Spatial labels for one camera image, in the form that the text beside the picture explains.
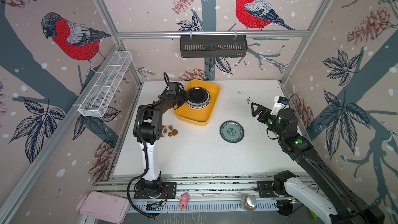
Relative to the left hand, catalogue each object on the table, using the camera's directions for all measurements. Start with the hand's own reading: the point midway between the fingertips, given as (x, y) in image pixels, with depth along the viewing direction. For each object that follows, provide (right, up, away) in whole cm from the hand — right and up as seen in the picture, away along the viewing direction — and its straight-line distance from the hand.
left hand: (190, 95), depth 102 cm
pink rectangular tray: (-35, -50, -34) cm, 70 cm away
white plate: (+5, -7, +2) cm, 9 cm away
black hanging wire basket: (+16, +33, +3) cm, 37 cm away
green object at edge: (+47, -41, -50) cm, 80 cm away
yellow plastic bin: (+8, -15, -2) cm, 17 cm away
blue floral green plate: (+27, -23, -7) cm, 36 cm away
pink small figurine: (0, -48, -33) cm, 58 cm away
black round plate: (+6, -2, +2) cm, 7 cm away
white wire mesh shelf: (-41, -3, -30) cm, 51 cm away
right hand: (+35, -6, -27) cm, 45 cm away
